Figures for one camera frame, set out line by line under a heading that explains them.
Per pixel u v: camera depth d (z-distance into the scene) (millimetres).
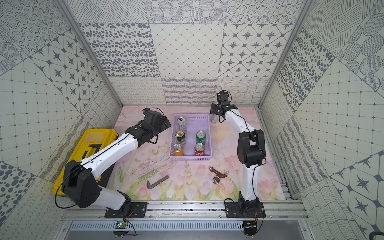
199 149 844
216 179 817
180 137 901
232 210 735
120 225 715
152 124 638
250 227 721
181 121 930
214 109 901
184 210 755
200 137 903
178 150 838
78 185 415
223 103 764
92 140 801
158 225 701
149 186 817
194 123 1106
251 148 537
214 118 1011
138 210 733
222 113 718
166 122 766
